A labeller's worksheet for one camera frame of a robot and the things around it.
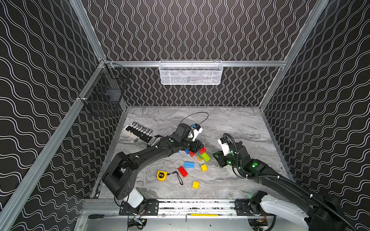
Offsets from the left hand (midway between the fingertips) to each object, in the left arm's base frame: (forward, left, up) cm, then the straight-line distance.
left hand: (207, 147), depth 79 cm
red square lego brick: (+4, +8, -17) cm, 19 cm away
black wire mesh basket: (+30, +66, +10) cm, 74 cm away
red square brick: (0, +2, -3) cm, 4 cm away
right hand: (-1, -5, -4) cm, 7 cm away
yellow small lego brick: (-6, 0, -15) cm, 16 cm away
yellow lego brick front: (-16, +5, -14) cm, 22 cm away
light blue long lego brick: (-4, +9, -14) cm, 18 cm away
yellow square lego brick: (-1, +3, -13) cm, 13 cm away
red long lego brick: (-9, +13, -15) cm, 21 cm away
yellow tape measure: (-12, +25, -14) cm, 31 cm away
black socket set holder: (+18, +49, -15) cm, 54 cm away
